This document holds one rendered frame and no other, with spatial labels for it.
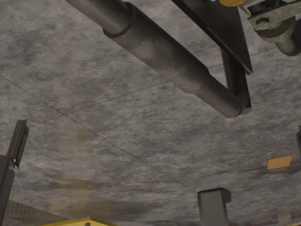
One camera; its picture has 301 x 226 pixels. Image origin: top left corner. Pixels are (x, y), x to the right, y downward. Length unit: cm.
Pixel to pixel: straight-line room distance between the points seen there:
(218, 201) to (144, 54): 246
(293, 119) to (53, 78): 104
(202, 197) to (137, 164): 65
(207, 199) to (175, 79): 242
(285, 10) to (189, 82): 16
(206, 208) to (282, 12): 233
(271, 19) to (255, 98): 128
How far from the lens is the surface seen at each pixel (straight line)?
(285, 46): 65
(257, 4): 55
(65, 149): 209
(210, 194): 284
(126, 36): 36
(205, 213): 281
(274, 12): 54
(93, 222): 330
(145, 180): 256
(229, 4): 47
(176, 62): 41
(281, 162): 259
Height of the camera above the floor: 78
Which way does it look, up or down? 26 degrees down
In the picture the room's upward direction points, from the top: 174 degrees clockwise
